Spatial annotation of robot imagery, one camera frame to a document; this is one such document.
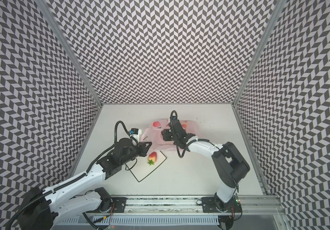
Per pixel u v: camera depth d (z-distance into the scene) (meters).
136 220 0.69
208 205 0.74
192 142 0.59
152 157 0.84
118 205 0.72
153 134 0.89
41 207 0.39
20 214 0.42
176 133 0.68
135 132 0.69
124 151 0.59
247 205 0.74
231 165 0.47
